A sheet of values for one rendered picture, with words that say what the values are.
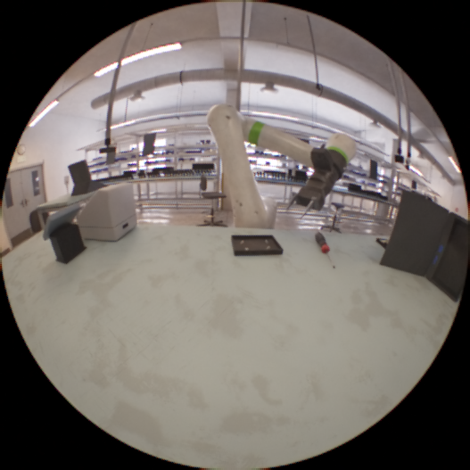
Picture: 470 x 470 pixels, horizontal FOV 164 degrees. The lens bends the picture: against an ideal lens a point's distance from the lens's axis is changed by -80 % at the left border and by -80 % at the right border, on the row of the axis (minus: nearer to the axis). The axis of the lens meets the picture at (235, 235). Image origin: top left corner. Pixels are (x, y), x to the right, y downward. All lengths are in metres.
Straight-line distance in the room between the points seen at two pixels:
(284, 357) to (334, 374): 0.07
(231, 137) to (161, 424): 0.65
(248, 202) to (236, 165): 0.13
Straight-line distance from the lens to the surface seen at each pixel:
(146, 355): 0.21
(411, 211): 0.49
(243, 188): 0.55
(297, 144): 0.69
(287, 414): 0.19
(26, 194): 6.43
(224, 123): 0.59
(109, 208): 0.45
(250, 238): 0.42
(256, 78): 3.87
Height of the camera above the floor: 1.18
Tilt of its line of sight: 24 degrees down
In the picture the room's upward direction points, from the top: 3 degrees clockwise
